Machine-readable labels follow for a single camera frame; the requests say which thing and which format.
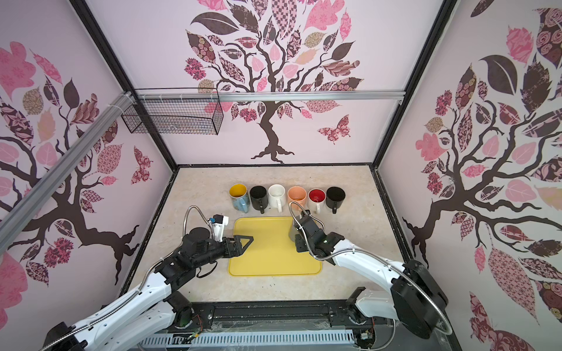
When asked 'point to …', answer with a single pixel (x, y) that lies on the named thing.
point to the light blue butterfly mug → (238, 194)
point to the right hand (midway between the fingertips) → (301, 235)
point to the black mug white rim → (260, 198)
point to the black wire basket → (178, 110)
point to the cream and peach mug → (298, 194)
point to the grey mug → (293, 231)
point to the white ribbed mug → (276, 196)
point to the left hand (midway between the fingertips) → (247, 244)
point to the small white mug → (316, 199)
